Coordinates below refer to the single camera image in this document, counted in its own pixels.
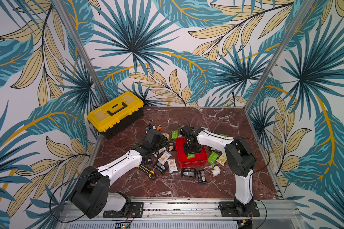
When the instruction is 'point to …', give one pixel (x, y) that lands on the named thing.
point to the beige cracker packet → (166, 135)
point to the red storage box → (200, 159)
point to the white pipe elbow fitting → (215, 171)
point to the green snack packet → (212, 158)
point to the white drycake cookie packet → (172, 166)
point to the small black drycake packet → (171, 146)
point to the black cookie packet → (160, 167)
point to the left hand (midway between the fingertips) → (165, 140)
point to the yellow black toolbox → (117, 114)
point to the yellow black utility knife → (150, 173)
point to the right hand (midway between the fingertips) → (189, 151)
